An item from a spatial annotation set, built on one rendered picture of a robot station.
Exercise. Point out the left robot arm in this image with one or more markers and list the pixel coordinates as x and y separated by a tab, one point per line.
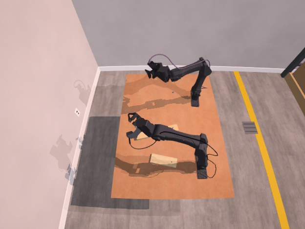
161	132

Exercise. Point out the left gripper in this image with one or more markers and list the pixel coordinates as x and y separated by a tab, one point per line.
137	131

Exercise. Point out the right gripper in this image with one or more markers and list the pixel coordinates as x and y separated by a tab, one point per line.
155	70

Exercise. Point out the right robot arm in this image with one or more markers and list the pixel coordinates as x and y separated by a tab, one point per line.
176	74

